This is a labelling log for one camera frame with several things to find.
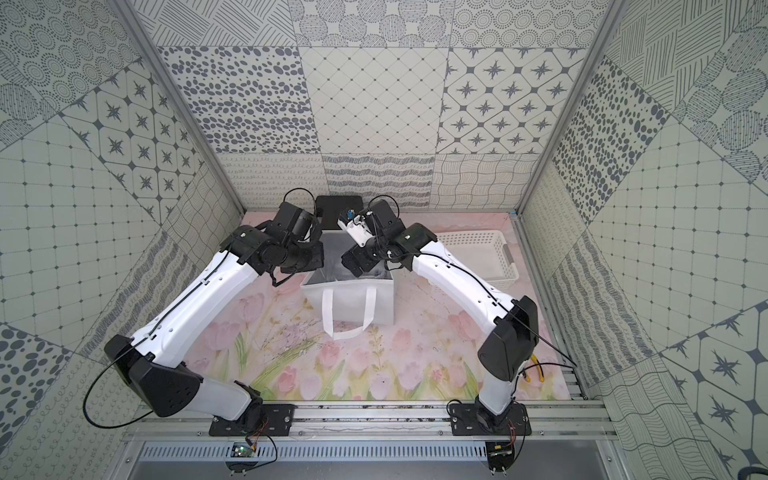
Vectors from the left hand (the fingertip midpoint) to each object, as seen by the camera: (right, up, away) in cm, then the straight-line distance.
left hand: (320, 253), depth 75 cm
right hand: (+10, 0, +2) cm, 10 cm away
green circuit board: (-19, -48, -4) cm, 52 cm away
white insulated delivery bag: (+7, -13, -2) cm, 14 cm away
